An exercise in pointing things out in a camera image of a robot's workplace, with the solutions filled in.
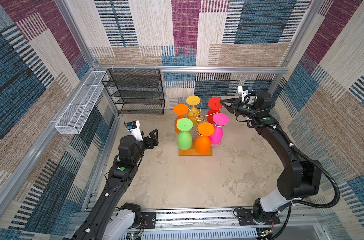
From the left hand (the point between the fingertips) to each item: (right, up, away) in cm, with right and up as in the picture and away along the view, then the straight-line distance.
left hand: (150, 129), depth 74 cm
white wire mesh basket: (-50, +10, +20) cm, 55 cm away
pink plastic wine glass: (+33, +4, -3) cm, 33 cm away
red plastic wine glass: (+31, +12, +2) cm, 33 cm away
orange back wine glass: (+14, +9, +1) cm, 17 cm away
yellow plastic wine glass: (+21, +9, +12) cm, 26 cm away
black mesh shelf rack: (-18, +26, +36) cm, 48 cm away
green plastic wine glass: (+16, -5, +1) cm, 17 cm away
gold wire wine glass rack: (+20, -13, +8) cm, 25 cm away
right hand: (+34, +13, +1) cm, 36 cm away
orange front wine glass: (+25, -6, -1) cm, 26 cm away
